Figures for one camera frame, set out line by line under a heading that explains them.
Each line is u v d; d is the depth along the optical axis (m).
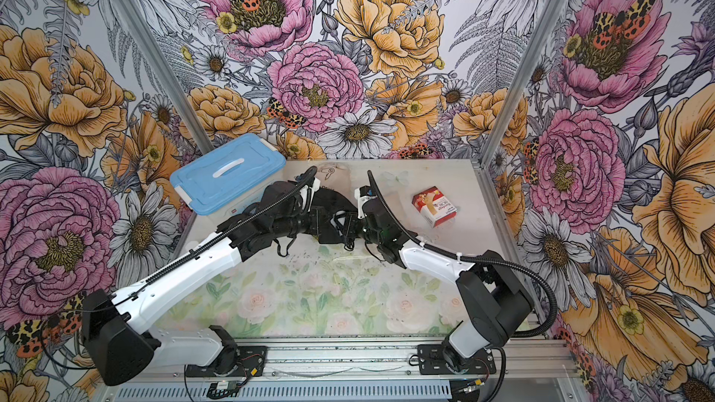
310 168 0.63
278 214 0.58
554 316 0.42
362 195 0.78
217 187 0.91
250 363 0.73
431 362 0.74
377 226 0.67
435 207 1.02
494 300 0.44
